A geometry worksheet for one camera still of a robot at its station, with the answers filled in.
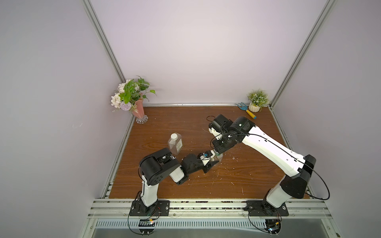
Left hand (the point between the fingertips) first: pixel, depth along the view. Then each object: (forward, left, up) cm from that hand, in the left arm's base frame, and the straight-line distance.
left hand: (217, 159), depth 83 cm
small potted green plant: (+45, -33, +7) cm, 56 cm away
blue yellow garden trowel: (+49, -26, -7) cm, 56 cm away
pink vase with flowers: (+26, +51, +24) cm, 62 cm away
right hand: (+1, +2, +14) cm, 14 cm away
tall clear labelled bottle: (-1, 0, +6) cm, 6 cm away
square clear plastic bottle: (+9, +25, +2) cm, 27 cm away
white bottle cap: (+10, +26, +9) cm, 29 cm away
